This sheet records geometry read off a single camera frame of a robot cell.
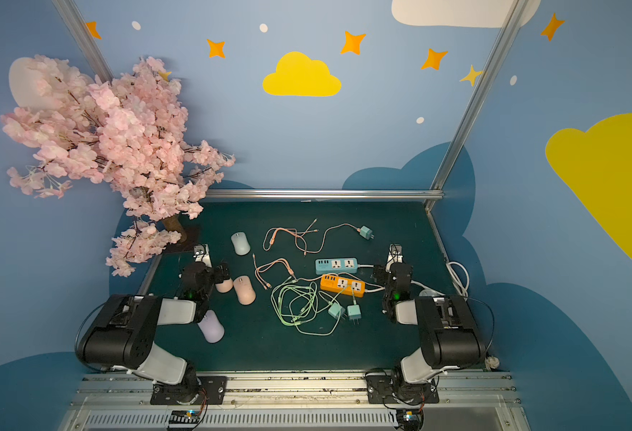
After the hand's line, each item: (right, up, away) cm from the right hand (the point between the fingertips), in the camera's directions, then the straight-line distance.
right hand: (396, 257), depth 94 cm
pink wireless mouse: (-61, -10, -1) cm, 62 cm away
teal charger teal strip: (-8, +9, +13) cm, 18 cm away
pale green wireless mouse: (-59, +4, +10) cm, 60 cm away
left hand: (-66, 0, -1) cm, 66 cm away
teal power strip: (-21, -4, +4) cm, 22 cm away
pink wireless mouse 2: (-53, -12, -2) cm, 55 cm away
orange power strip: (-15, -11, -2) cm, 19 cm away
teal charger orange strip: (-16, -18, -6) cm, 25 cm away
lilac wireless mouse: (-62, -21, -10) cm, 66 cm away
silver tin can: (+9, -11, -6) cm, 16 cm away
